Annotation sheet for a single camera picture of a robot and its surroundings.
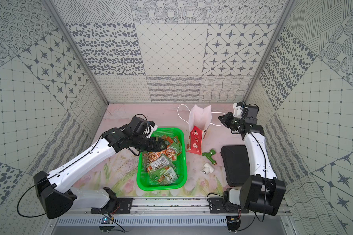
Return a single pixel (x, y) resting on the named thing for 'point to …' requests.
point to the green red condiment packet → (174, 149)
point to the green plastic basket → (145, 182)
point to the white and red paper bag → (199, 119)
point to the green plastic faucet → (209, 155)
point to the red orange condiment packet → (151, 156)
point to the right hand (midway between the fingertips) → (219, 118)
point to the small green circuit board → (105, 220)
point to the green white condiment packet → (163, 161)
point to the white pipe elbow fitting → (208, 169)
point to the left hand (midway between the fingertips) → (161, 143)
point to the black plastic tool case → (237, 162)
